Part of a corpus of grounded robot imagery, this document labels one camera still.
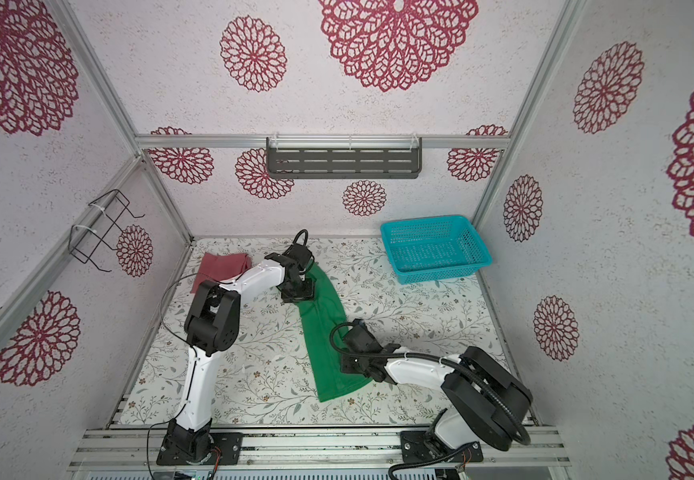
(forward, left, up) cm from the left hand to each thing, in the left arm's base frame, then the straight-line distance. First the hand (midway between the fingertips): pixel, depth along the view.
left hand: (306, 302), depth 102 cm
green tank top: (-8, -7, +4) cm, 11 cm away
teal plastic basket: (+24, -47, +1) cm, 53 cm away
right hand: (-21, -12, +2) cm, 24 cm away
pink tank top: (+13, +31, +4) cm, 34 cm away
